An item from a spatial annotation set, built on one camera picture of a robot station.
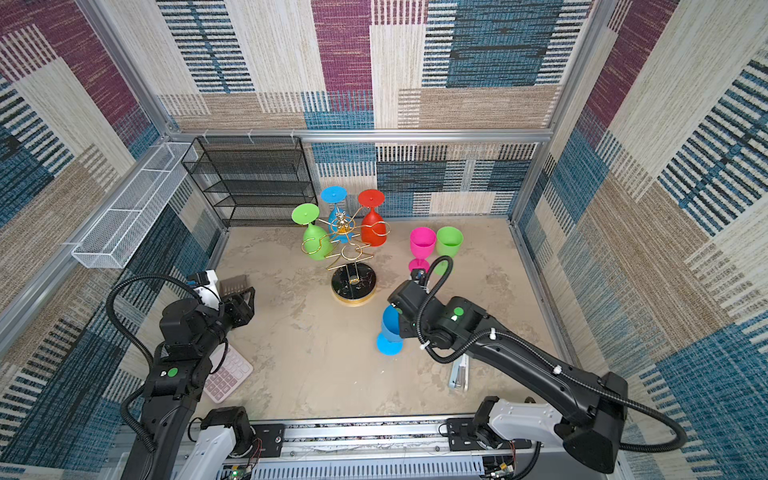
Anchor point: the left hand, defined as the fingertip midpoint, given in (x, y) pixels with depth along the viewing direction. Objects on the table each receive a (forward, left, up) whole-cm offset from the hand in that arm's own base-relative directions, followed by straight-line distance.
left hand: (244, 287), depth 73 cm
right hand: (-7, -40, -6) cm, 42 cm away
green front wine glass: (+21, -54, -9) cm, 58 cm away
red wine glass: (+23, -31, -6) cm, 39 cm away
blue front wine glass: (-7, -35, -18) cm, 40 cm away
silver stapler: (-15, -53, -21) cm, 59 cm away
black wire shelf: (+49, +12, -6) cm, 51 cm away
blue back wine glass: (+15, -23, +6) cm, 28 cm away
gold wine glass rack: (+14, -24, -22) cm, 35 cm away
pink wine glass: (+23, -46, -10) cm, 52 cm away
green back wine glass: (+17, -14, -4) cm, 23 cm away
